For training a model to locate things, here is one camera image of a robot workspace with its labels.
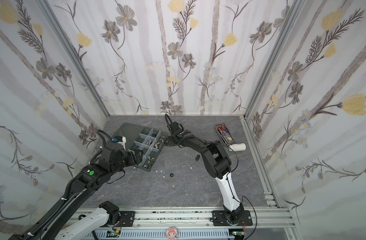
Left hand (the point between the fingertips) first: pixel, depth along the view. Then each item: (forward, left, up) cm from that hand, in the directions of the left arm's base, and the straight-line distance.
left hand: (135, 150), depth 74 cm
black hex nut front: (-5, -17, -21) cm, 28 cm away
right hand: (+19, -16, -13) cm, 28 cm away
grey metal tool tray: (+25, -56, -21) cm, 65 cm away
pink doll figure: (-35, -19, -17) cm, 43 cm away
